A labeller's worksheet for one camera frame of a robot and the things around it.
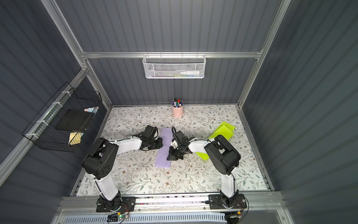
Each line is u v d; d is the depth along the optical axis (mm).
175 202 755
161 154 908
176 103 1051
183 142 766
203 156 870
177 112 1077
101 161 492
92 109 829
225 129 998
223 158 515
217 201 739
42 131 621
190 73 896
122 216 702
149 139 756
